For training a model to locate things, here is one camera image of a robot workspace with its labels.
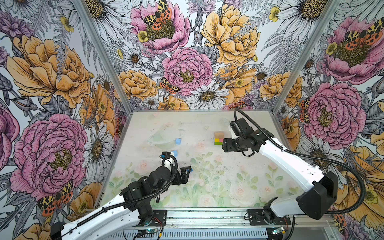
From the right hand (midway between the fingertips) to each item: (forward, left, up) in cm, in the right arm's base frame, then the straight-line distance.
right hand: (230, 151), depth 79 cm
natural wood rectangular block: (+18, +2, -11) cm, 22 cm away
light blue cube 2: (+9, +31, -16) cm, 36 cm away
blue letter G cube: (-1, +21, -18) cm, 27 cm away
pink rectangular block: (+2, +5, +7) cm, 9 cm away
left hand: (-10, +25, -2) cm, 27 cm away
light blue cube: (+18, +30, -16) cm, 38 cm away
